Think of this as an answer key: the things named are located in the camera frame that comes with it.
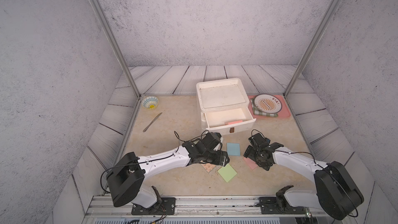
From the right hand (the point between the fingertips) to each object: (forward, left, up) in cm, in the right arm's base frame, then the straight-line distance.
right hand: (252, 157), depth 88 cm
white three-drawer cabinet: (+19, +16, +23) cm, 34 cm away
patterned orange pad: (-5, +25, +1) cm, 25 cm away
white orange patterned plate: (+41, -18, 0) cm, 45 cm away
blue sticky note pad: (+6, +10, -2) cm, 12 cm away
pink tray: (+34, -29, -2) cm, 45 cm away
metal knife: (+24, +63, +1) cm, 67 cm away
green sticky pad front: (-8, +15, 0) cm, 17 cm away
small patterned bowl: (+40, +68, +2) cm, 79 cm away
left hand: (-7, +16, +10) cm, 20 cm away
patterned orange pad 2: (+12, +10, +18) cm, 24 cm away
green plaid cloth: (+32, -9, +1) cm, 33 cm away
